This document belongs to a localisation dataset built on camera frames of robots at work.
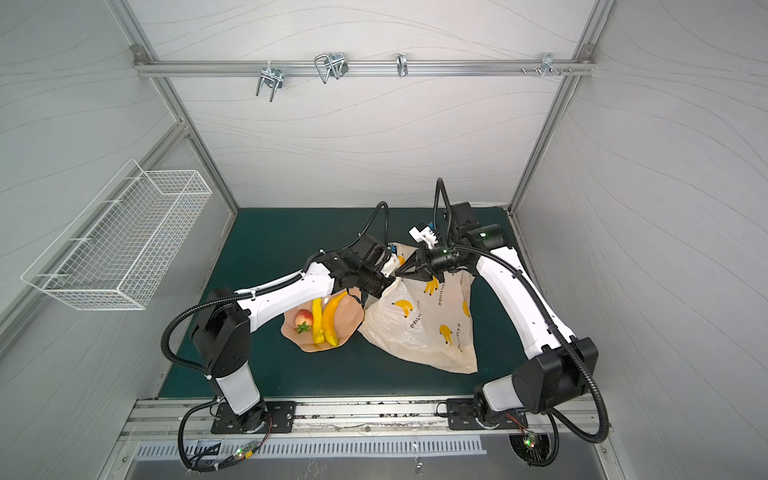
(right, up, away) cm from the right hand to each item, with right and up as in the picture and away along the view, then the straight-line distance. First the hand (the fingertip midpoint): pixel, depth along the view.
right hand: (401, 268), depth 69 cm
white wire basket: (-66, +4, -1) cm, 67 cm away
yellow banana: (-25, -18, +18) cm, 36 cm away
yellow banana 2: (-21, -17, +19) cm, 33 cm away
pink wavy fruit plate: (-15, -17, +21) cm, 31 cm away
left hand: (+3, -8, +10) cm, 13 cm away
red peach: (-28, -17, +15) cm, 36 cm away
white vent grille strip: (-20, -43, +1) cm, 47 cm away
